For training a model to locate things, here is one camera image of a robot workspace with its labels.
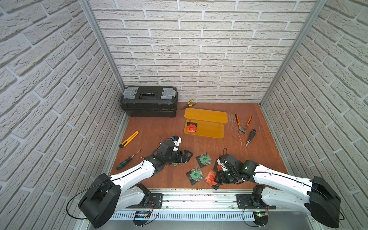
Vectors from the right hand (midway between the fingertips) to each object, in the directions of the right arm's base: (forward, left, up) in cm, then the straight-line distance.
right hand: (219, 180), depth 79 cm
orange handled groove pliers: (+35, -23, -1) cm, 42 cm away
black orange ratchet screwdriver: (+29, -29, -1) cm, 41 cm away
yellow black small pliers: (+61, +14, 0) cm, 63 cm away
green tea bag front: (+4, +14, -2) cm, 14 cm away
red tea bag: (+38, +13, 0) cm, 40 cm away
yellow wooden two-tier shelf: (+40, +3, +2) cm, 40 cm away
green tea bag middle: (+13, +7, 0) cm, 15 cm away
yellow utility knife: (+28, +58, +1) cm, 65 cm away
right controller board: (-18, -18, -2) cm, 26 cm away
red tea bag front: (+1, +5, -2) cm, 5 cm away
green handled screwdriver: (+13, +57, +1) cm, 58 cm away
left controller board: (-13, +43, -4) cm, 45 cm away
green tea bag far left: (+11, +25, 0) cm, 28 cm away
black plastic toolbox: (+51, +41, +17) cm, 68 cm away
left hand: (+14, +16, +7) cm, 23 cm away
